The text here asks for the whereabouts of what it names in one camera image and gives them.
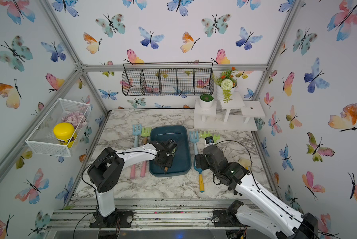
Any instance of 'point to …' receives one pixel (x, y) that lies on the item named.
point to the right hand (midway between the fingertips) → (206, 153)
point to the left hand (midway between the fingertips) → (170, 163)
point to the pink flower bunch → (78, 119)
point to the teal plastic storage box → (182, 164)
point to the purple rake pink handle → (143, 171)
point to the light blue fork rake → (136, 132)
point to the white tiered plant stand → (233, 115)
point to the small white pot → (206, 101)
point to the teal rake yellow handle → (201, 184)
